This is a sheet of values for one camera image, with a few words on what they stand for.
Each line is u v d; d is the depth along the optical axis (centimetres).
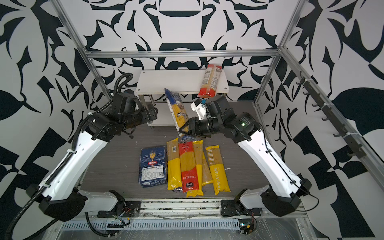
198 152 87
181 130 58
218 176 83
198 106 56
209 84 77
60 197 39
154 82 103
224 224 71
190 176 79
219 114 44
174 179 78
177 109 63
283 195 38
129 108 48
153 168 81
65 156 40
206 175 83
